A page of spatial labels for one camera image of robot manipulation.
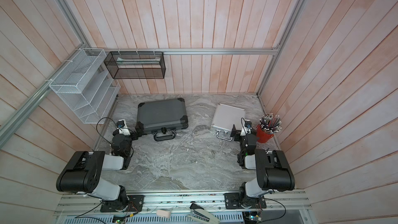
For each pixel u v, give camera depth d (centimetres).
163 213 70
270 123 88
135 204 73
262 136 86
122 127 76
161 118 95
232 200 73
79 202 74
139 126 88
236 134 82
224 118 104
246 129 78
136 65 105
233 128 88
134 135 85
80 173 45
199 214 69
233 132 84
